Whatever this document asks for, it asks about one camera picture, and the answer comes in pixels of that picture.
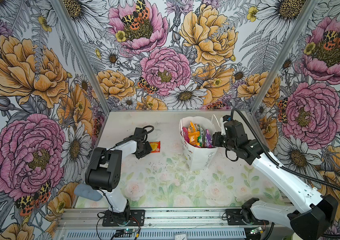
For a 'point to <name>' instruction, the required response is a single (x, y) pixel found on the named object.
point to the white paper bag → (197, 159)
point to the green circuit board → (129, 230)
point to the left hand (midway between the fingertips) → (148, 155)
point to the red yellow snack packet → (155, 146)
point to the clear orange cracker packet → (196, 127)
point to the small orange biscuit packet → (193, 126)
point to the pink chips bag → (185, 132)
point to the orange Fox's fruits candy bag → (193, 135)
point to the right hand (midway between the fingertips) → (213, 140)
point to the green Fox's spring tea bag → (201, 138)
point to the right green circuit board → (257, 230)
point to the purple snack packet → (209, 141)
